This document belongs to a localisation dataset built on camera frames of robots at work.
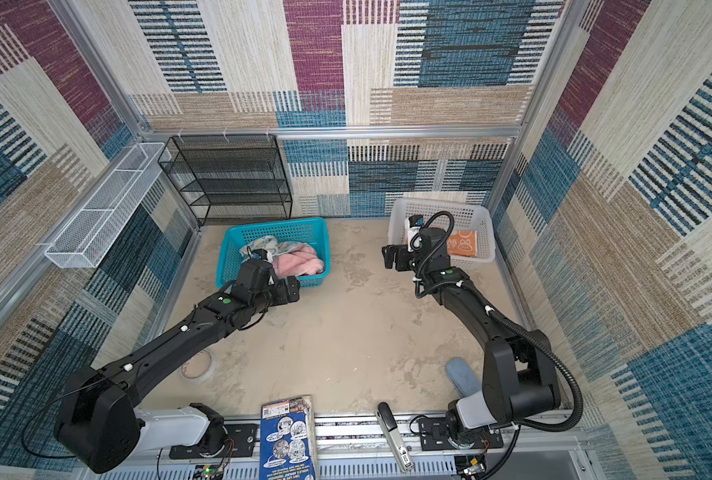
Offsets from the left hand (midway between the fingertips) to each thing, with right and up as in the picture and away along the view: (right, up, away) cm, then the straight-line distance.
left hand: (288, 281), depth 84 cm
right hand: (+31, +8, +3) cm, 32 cm away
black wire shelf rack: (-27, +34, +24) cm, 50 cm away
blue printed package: (+3, -36, -13) cm, 39 cm away
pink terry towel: (+1, +5, +14) cm, 15 cm away
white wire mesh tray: (-44, +10, -14) cm, 47 cm away
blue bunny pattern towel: (-9, +11, +14) cm, 20 cm away
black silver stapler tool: (+26, -31, -11) cm, 42 cm away
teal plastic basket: (+4, +15, +26) cm, 31 cm away
